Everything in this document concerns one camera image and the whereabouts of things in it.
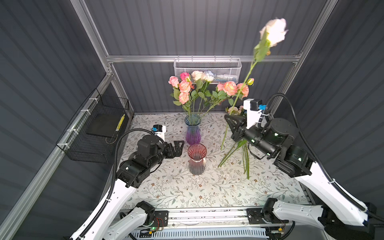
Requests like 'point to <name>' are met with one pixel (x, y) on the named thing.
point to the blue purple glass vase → (193, 134)
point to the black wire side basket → (99, 122)
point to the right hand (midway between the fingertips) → (228, 117)
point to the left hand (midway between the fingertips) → (176, 142)
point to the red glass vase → (197, 153)
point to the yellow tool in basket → (120, 123)
